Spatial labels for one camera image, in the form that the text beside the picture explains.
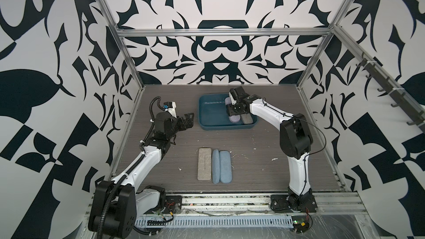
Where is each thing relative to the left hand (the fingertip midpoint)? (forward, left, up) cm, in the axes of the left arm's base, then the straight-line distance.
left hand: (184, 112), depth 84 cm
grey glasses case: (+5, -35, -14) cm, 38 cm away
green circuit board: (-47, -50, -19) cm, 71 cm away
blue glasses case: (-27, -20, -16) cm, 37 cm away
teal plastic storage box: (+13, -15, -20) cm, 28 cm away
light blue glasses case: (-23, -15, -13) cm, 30 cm away
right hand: (+9, -25, -9) cm, 28 cm away
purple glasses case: (+2, -26, -9) cm, 28 cm away
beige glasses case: (-21, -10, -15) cm, 28 cm away
